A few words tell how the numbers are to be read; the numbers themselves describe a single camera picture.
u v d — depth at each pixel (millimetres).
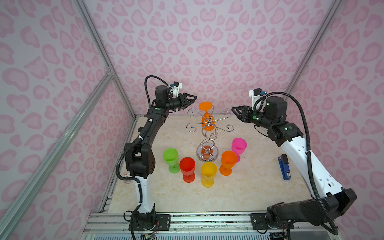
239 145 873
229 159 833
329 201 375
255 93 616
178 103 763
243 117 628
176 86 783
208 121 747
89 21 723
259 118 584
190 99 787
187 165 793
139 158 527
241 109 628
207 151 969
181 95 752
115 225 748
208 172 824
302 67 909
